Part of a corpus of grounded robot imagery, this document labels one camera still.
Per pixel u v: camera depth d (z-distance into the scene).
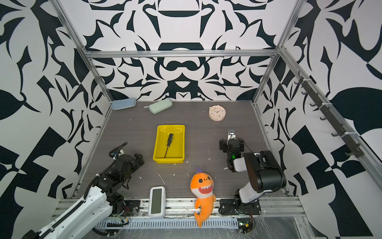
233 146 0.73
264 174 0.46
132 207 0.74
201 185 0.74
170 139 0.96
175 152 0.94
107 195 0.56
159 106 1.16
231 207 0.74
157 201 0.73
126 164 0.64
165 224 0.65
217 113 1.11
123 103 1.15
